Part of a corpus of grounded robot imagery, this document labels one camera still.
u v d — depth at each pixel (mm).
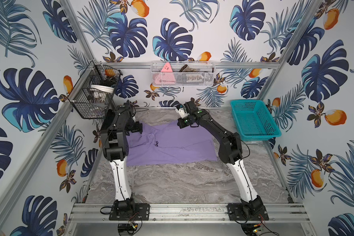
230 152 637
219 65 1763
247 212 654
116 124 644
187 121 877
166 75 902
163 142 1002
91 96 922
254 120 1134
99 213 722
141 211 741
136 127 922
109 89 814
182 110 925
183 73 923
